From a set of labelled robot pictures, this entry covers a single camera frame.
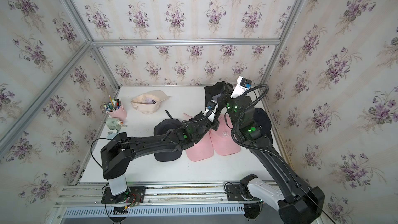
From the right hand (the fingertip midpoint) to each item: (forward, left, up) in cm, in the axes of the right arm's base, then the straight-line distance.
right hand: (226, 85), depth 67 cm
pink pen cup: (+4, +62, -29) cm, 68 cm away
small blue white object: (-6, +66, -37) cm, 76 cm away
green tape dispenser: (-2, +63, -31) cm, 70 cm away
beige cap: (+19, +49, -37) cm, 64 cm away
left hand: (-3, +2, -14) cm, 15 cm away
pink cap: (-10, -1, -36) cm, 37 cm away
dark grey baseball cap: (-5, +34, -30) cm, 46 cm away
